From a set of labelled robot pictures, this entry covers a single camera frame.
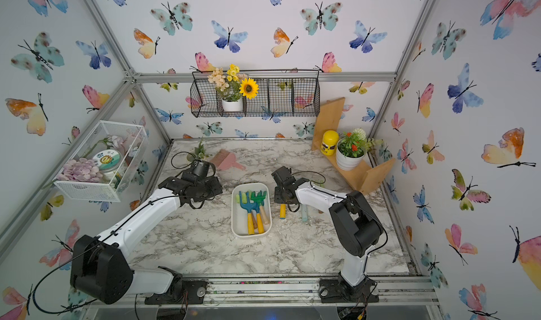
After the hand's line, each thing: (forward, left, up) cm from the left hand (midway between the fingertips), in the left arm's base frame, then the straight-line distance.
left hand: (220, 186), depth 85 cm
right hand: (+1, -25, -9) cm, 26 cm away
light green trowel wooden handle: (-7, -17, -12) cm, 22 cm away
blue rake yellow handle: (-6, -25, -12) cm, 28 cm away
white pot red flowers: (+12, -54, +8) cm, 56 cm away
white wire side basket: (+11, +32, +17) cm, 38 cm away
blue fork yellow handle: (-3, -10, -12) cm, 16 cm away
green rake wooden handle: (+2, -14, -13) cm, 19 cm away
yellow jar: (+22, -47, +2) cm, 53 cm away
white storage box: (-6, -6, -14) cm, 16 cm away
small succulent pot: (+21, +14, -4) cm, 26 cm away
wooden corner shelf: (+34, -48, +6) cm, 59 cm away
